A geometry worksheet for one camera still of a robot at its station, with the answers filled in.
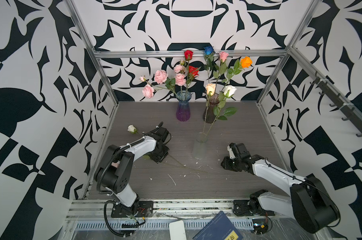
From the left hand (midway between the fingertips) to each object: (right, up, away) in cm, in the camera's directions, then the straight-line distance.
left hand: (167, 154), depth 90 cm
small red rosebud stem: (+9, -7, -1) cm, 12 cm away
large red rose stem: (+16, +50, +3) cm, 52 cm away
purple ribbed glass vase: (+9, +26, +14) cm, 31 cm away
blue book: (+26, -28, -22) cm, 44 cm away
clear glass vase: (+19, +6, -5) cm, 21 cm away
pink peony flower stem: (+8, +44, -3) cm, 45 cm away
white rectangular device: (+6, -27, -25) cm, 38 cm away
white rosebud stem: (-24, +14, +9) cm, 29 cm away
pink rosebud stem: (+33, +51, -1) cm, 60 cm away
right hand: (+33, -5, -2) cm, 33 cm away
